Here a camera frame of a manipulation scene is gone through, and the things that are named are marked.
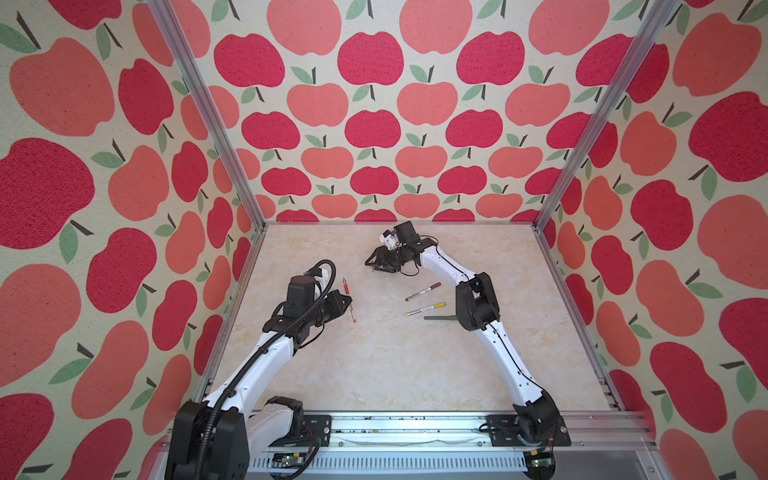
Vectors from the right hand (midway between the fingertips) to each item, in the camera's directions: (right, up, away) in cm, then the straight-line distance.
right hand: (373, 263), depth 105 cm
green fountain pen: (+22, -17, -11) cm, 30 cm away
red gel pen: (-7, -8, -21) cm, 24 cm away
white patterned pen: (+17, -9, -4) cm, 20 cm away
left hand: (-4, -10, -22) cm, 25 cm away
